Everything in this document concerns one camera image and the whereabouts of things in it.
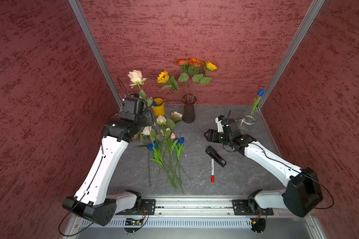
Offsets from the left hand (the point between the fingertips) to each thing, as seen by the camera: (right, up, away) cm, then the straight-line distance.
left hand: (146, 119), depth 70 cm
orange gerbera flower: (+18, +26, +20) cm, 38 cm away
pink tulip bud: (+11, -12, +29) cm, 33 cm away
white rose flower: (+2, -1, +33) cm, 33 cm away
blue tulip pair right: (+16, -14, +27) cm, 35 cm away
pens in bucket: (-3, +11, +34) cm, 36 cm away
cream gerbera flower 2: (-7, -8, +26) cm, 28 cm away
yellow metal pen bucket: (-1, +9, +36) cm, 37 cm away
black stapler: (+37, -22, +19) cm, 47 cm away
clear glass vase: (+62, +1, +24) cm, 66 cm away
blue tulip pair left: (-3, -17, +22) cm, 28 cm away
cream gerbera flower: (+12, +3, +36) cm, 38 cm away
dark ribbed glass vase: (+22, +4, +33) cm, 39 cm away
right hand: (+32, -10, +13) cm, 36 cm away
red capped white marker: (+35, -33, +14) cm, 50 cm away
